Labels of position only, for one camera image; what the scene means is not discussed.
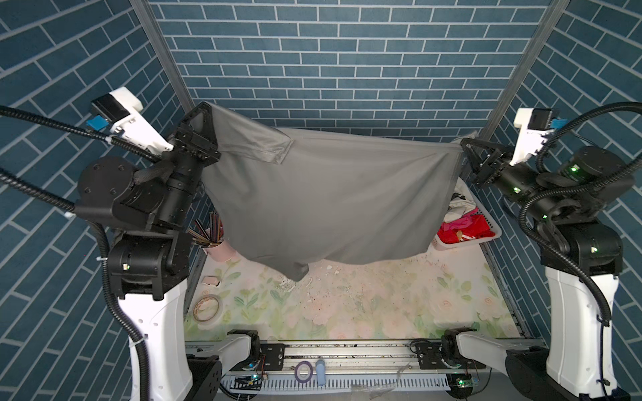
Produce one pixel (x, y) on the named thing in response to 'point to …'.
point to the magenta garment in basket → (462, 222)
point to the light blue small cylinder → (320, 373)
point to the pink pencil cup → (221, 252)
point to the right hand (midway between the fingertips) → (458, 137)
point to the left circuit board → (252, 382)
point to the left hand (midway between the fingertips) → (217, 104)
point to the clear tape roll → (207, 309)
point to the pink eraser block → (210, 279)
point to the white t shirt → (458, 205)
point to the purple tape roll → (301, 362)
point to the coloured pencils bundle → (205, 236)
